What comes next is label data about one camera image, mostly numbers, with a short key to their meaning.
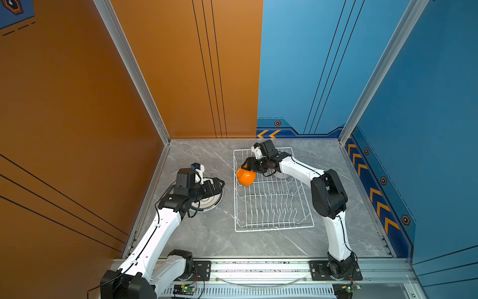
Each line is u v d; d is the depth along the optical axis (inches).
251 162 33.5
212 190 27.5
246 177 36.6
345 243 24.0
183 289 27.7
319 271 28.5
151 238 18.0
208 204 35.1
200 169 28.9
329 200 21.7
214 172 40.4
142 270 15.6
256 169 34.2
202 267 29.4
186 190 23.6
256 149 35.1
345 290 27.6
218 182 27.8
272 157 30.4
